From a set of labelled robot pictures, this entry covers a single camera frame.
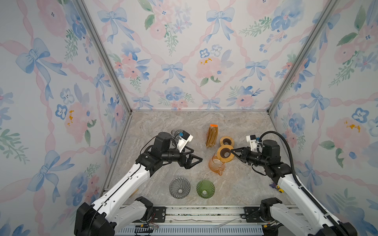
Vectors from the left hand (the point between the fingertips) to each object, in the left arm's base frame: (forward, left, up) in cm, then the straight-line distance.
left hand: (197, 154), depth 69 cm
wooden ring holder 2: (+5, -15, -9) cm, 19 cm away
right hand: (+5, -18, -5) cm, 19 cm away
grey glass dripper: (-9, +9, -21) cm, 25 cm away
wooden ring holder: (+23, -21, -22) cm, 38 cm away
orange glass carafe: (+6, -13, -25) cm, 29 cm away
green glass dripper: (-9, -5, -23) cm, 25 cm away
